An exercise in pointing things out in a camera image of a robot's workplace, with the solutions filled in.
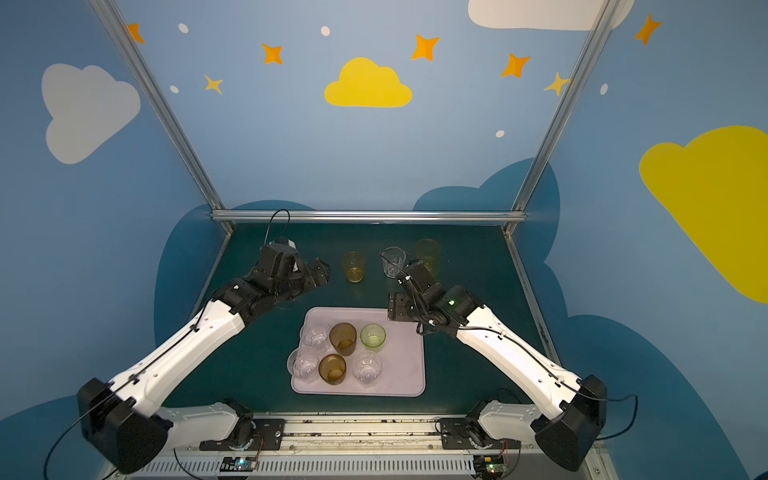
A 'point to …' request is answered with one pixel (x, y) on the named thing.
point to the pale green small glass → (372, 335)
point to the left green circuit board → (238, 464)
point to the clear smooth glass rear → (393, 260)
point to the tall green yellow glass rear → (428, 253)
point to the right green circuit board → (489, 465)
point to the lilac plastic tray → (357, 351)
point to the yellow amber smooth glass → (354, 263)
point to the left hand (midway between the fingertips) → (323, 273)
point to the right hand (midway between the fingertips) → (403, 302)
